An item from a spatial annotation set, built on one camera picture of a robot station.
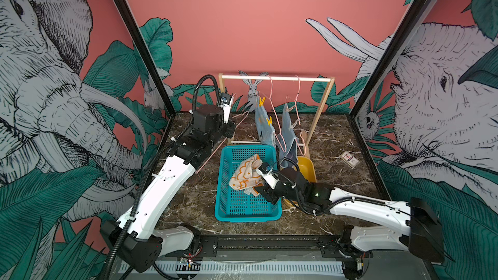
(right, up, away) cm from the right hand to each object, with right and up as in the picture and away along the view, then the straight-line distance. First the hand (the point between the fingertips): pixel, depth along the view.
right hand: (256, 180), depth 73 cm
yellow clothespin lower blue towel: (+6, +23, +9) cm, 26 cm away
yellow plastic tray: (+25, +1, +22) cm, 34 cm away
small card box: (+49, +4, +25) cm, 55 cm away
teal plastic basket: (-9, -14, +10) cm, 20 cm away
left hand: (-10, +27, -4) cm, 29 cm away
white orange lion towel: (-5, -2, +13) cm, 14 cm away
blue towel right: (+14, +13, +8) cm, 20 cm away
